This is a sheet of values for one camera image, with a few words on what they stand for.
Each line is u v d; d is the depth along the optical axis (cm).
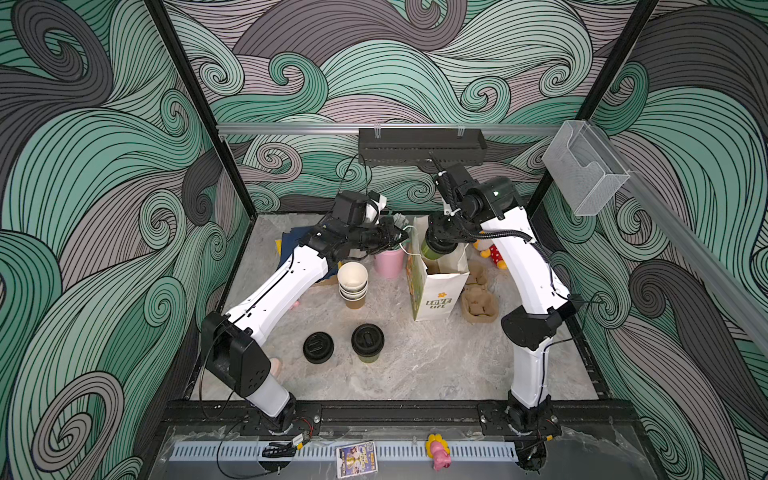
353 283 89
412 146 96
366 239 63
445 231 64
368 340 74
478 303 92
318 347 85
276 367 80
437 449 67
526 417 63
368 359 80
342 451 67
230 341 42
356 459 67
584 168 78
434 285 75
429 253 77
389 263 97
